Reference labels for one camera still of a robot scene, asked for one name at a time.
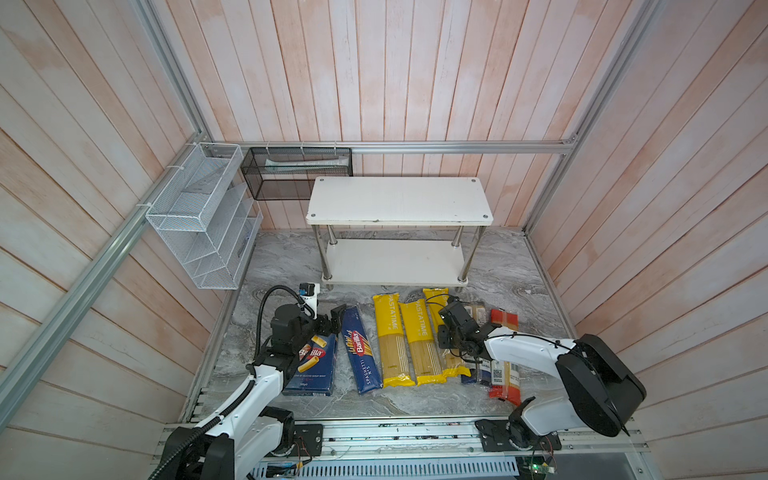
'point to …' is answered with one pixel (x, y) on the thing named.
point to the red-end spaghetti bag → (505, 376)
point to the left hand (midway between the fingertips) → (332, 308)
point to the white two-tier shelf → (397, 201)
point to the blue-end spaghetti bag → (480, 369)
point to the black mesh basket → (290, 173)
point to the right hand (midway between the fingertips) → (444, 332)
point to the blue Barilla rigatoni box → (314, 373)
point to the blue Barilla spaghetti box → (361, 350)
